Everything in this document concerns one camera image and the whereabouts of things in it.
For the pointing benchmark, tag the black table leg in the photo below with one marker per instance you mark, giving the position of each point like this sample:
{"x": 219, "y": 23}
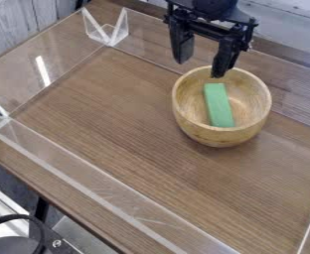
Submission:
{"x": 41, "y": 209}

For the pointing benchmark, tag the clear acrylic corner bracket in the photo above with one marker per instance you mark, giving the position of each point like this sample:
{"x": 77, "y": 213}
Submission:
{"x": 105, "y": 34}

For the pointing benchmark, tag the light wooden bowl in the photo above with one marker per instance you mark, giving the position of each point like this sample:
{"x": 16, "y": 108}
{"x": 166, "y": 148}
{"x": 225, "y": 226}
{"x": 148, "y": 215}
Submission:
{"x": 250, "y": 101}

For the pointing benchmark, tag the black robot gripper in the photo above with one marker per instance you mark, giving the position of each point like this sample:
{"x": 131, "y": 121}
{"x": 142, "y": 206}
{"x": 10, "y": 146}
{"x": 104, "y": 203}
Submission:
{"x": 214, "y": 19}

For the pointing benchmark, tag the green rectangular block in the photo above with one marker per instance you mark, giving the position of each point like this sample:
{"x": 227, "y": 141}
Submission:
{"x": 218, "y": 105}

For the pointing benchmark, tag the clear acrylic front wall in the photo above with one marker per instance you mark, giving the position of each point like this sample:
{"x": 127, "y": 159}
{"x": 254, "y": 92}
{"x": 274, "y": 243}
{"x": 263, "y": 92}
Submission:
{"x": 136, "y": 224}

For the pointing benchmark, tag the black metal bracket with screw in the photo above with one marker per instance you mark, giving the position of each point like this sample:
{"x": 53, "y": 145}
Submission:
{"x": 55, "y": 244}

